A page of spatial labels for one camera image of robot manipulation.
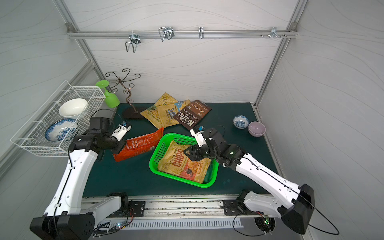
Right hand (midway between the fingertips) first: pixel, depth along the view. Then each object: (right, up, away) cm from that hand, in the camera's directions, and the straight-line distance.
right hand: (188, 149), depth 71 cm
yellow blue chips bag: (-22, +16, +40) cm, 49 cm away
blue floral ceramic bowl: (+37, +12, +37) cm, 53 cm away
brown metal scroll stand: (-48, +19, +42) cm, 66 cm away
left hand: (-35, +3, +3) cm, 35 cm away
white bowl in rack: (-56, +20, 0) cm, 59 cm away
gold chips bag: (-21, +28, +50) cm, 60 cm away
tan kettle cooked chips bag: (-9, -10, +16) cm, 21 cm away
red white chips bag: (-28, 0, +11) cm, 30 cm away
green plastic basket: (-16, 0, +18) cm, 24 cm away
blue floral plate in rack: (-56, +10, -6) cm, 57 cm away
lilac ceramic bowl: (+47, +7, +33) cm, 58 cm away
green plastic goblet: (-50, +27, +22) cm, 61 cm away
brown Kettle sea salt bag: (-1, +16, +40) cm, 43 cm away
